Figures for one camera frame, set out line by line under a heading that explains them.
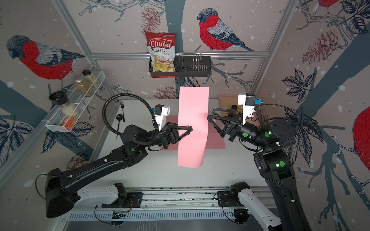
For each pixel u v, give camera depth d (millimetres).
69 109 680
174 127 482
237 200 635
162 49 832
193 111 490
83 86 754
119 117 1100
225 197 746
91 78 815
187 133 489
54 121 661
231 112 473
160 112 470
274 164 379
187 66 1070
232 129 402
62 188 392
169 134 479
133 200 729
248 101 397
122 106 1180
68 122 649
